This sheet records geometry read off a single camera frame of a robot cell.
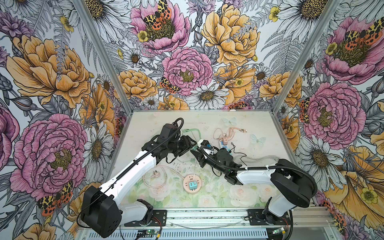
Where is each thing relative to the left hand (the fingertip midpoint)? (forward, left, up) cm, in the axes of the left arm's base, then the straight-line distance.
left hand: (193, 149), depth 77 cm
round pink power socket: (-8, +2, -17) cm, 19 cm away
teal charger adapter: (-14, +1, -13) cm, 19 cm away
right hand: (0, 0, -4) cm, 4 cm away
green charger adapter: (-2, -1, +4) cm, 5 cm away
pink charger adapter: (+14, -20, -13) cm, 28 cm away
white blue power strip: (+13, -18, -17) cm, 28 cm away
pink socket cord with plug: (-5, +21, -18) cm, 28 cm away
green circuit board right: (-33, -41, -19) cm, 56 cm away
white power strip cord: (+5, -38, -20) cm, 43 cm away
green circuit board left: (-32, +22, -20) cm, 43 cm away
